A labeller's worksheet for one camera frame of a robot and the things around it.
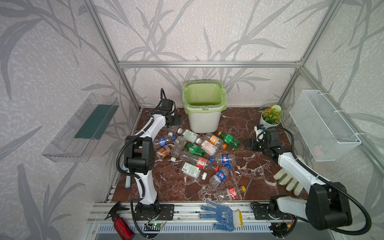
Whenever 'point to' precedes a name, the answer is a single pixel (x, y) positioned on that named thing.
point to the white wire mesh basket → (326, 137)
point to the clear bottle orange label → (215, 140)
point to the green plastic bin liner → (204, 96)
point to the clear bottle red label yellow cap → (230, 194)
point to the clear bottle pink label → (207, 147)
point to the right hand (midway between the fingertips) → (250, 137)
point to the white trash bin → (203, 123)
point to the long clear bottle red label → (199, 161)
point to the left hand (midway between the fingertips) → (176, 115)
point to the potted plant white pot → (271, 116)
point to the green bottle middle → (195, 149)
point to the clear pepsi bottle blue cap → (219, 177)
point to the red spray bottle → (121, 227)
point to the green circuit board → (152, 227)
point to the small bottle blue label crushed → (223, 159)
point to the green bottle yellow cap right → (229, 140)
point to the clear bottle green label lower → (192, 170)
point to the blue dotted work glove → (230, 218)
